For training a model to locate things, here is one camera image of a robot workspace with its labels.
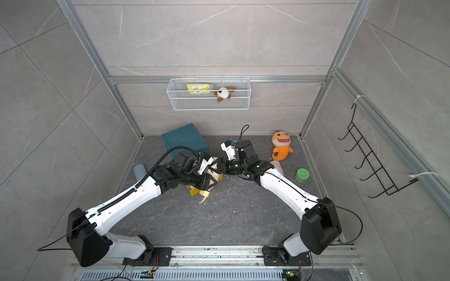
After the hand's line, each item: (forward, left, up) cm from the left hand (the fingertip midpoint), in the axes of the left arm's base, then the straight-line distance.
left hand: (215, 179), depth 75 cm
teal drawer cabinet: (+26, +16, +1) cm, 31 cm away
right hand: (+4, +1, +3) cm, 5 cm away
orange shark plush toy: (+34, -40, -14) cm, 54 cm away
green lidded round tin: (+11, -47, -17) cm, 51 cm away
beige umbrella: (+1, +1, +5) cm, 5 cm away
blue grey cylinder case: (+17, +45, -18) cm, 51 cm away
